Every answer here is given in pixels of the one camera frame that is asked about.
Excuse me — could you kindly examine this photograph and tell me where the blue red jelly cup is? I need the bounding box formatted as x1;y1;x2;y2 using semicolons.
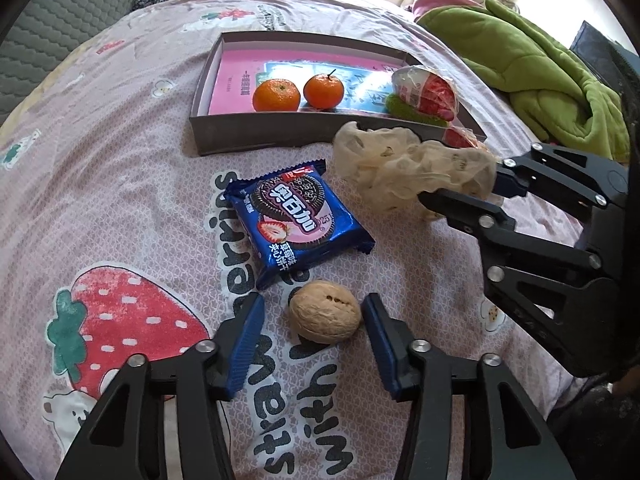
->
442;126;489;152

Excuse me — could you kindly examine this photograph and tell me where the red white jelly cup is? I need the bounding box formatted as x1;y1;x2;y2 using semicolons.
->
387;65;459;124

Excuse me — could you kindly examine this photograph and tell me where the beige fabric scrunchie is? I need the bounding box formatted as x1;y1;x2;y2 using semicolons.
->
333;122;497;212

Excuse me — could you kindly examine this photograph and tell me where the brown walnut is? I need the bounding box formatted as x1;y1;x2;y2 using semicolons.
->
288;280;362;344

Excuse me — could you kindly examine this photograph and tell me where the blue oreo cookie packet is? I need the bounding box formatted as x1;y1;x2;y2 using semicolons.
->
224;159;375;290

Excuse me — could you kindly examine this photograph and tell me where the orange mandarin without stem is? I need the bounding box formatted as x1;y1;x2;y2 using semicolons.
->
252;78;300;112

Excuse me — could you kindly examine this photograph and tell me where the green fleece blanket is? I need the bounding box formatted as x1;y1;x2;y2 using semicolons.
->
418;0;630;164

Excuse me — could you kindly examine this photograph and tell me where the pink strawberry bedsheet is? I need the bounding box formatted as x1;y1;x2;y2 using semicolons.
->
1;0;580;479

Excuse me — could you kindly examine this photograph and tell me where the pink pillow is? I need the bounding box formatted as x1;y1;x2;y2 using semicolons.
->
412;0;480;22

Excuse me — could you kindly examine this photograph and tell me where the pink and blue book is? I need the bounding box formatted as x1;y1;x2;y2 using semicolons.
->
207;49;476;131

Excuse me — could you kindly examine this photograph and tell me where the orange mandarin with stem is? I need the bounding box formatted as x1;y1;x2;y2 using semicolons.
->
303;70;345;110

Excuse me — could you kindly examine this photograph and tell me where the shallow grey cardboard tray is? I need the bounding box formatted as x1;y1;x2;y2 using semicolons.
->
190;32;486;156

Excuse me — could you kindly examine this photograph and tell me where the grey quilted headboard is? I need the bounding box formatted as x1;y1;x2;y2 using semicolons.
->
1;0;134;119

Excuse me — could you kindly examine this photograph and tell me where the black wall television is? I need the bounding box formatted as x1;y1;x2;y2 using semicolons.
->
570;21;622;91

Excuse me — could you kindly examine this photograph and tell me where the green fuzzy ring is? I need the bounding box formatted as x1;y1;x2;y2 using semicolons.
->
383;93;452;129

